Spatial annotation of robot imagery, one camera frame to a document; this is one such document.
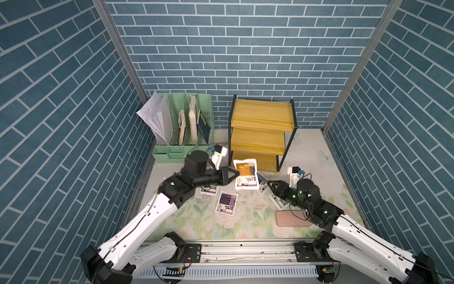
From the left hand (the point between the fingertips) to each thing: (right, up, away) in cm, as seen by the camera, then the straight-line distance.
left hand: (244, 177), depth 65 cm
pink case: (+18, -16, 0) cm, 24 cm away
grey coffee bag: (+18, -17, +22) cm, 33 cm away
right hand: (+12, -5, +11) cm, 17 cm away
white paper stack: (-44, +28, +23) cm, 57 cm away
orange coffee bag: (-17, -12, +26) cm, 33 cm away
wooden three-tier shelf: (+11, +20, +31) cm, 39 cm away
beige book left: (-33, +24, +31) cm, 51 cm away
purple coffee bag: (-8, -17, +21) cm, 29 cm away
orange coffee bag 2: (+1, -1, +2) cm, 2 cm away
